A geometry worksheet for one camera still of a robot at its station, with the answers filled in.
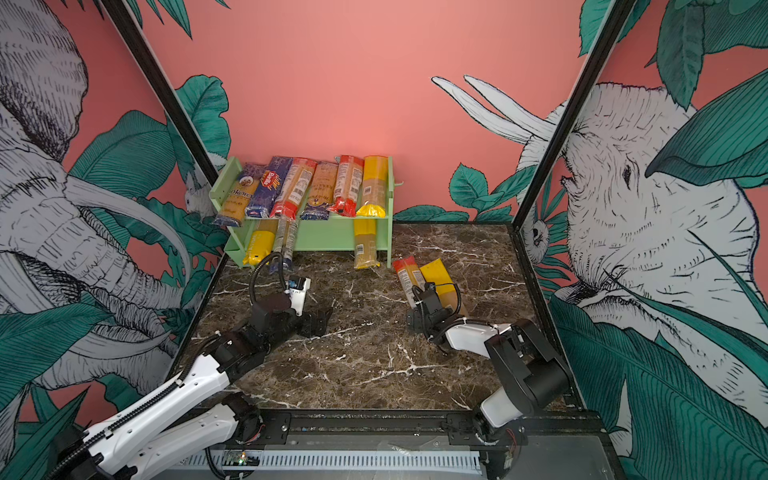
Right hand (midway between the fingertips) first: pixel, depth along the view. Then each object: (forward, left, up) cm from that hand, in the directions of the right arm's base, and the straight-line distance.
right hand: (419, 312), depth 94 cm
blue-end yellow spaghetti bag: (+25, +30, +29) cm, 48 cm away
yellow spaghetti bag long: (+30, +14, +29) cm, 44 cm away
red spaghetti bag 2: (+27, +22, +30) cm, 46 cm away
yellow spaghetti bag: (+16, +17, +15) cm, 28 cm away
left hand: (-6, +28, +17) cm, 33 cm away
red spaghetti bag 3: (+13, +2, +2) cm, 13 cm away
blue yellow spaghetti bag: (+22, +53, +29) cm, 65 cm away
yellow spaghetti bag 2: (+16, -7, 0) cm, 17 cm away
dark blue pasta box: (+26, +46, +30) cm, 61 cm away
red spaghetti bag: (+24, +38, +31) cm, 54 cm away
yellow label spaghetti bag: (+17, +51, +15) cm, 55 cm away
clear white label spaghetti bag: (+19, +43, +14) cm, 49 cm away
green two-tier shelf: (+19, +57, +13) cm, 61 cm away
